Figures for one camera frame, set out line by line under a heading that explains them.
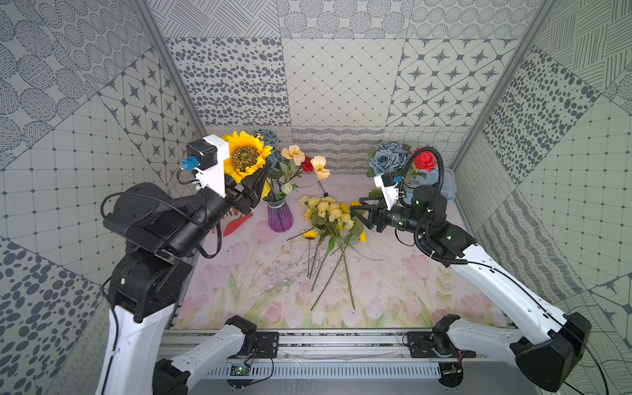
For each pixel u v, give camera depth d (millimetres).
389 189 584
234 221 1028
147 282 307
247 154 414
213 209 377
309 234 953
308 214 1005
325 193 1129
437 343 657
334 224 932
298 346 749
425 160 715
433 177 1033
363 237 953
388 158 753
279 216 1003
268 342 747
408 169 569
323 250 954
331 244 954
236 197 373
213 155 332
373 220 594
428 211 497
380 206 592
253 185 382
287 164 764
